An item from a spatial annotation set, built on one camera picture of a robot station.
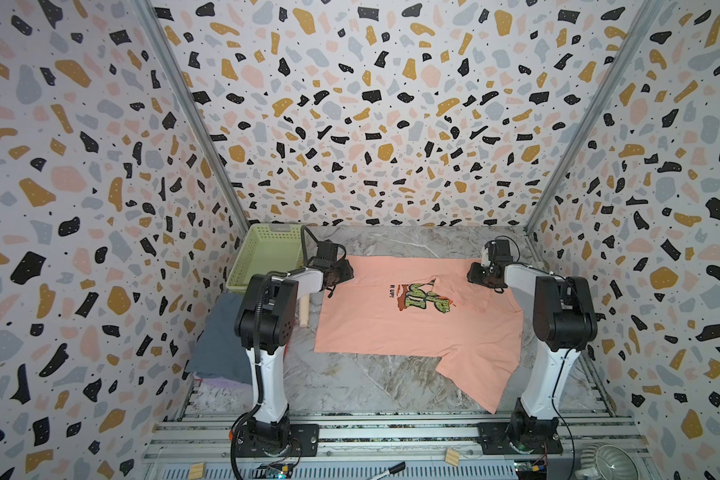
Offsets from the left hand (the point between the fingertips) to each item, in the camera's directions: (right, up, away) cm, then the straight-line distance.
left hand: (350, 265), depth 103 cm
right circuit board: (+45, -48, -31) cm, 73 cm away
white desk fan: (+65, -46, -31) cm, 85 cm away
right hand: (+42, -1, +2) cm, 42 cm away
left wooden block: (-32, -46, -34) cm, 66 cm away
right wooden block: (+28, -45, -31) cm, 62 cm away
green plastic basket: (-33, +6, +13) cm, 36 cm away
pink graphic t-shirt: (+25, -14, -3) cm, 29 cm away
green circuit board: (-15, -47, -33) cm, 60 cm away
